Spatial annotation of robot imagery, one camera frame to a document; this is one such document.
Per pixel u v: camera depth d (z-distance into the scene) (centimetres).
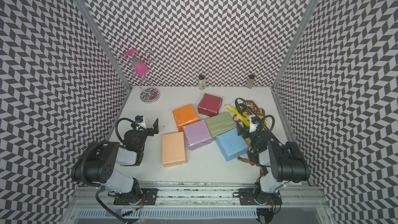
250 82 114
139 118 75
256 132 76
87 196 75
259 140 72
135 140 69
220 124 89
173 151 85
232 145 86
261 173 81
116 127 65
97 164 45
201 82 112
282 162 46
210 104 102
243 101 109
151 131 81
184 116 95
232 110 106
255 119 74
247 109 105
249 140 91
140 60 105
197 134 88
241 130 80
